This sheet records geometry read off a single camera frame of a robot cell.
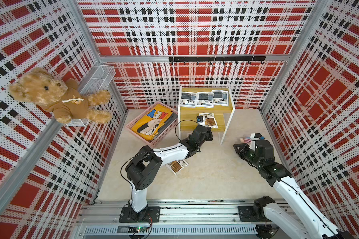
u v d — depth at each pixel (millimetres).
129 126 1043
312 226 406
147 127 1014
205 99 786
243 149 678
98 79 864
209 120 893
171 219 734
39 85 481
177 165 884
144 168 497
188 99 794
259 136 704
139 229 691
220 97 802
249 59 884
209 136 707
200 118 767
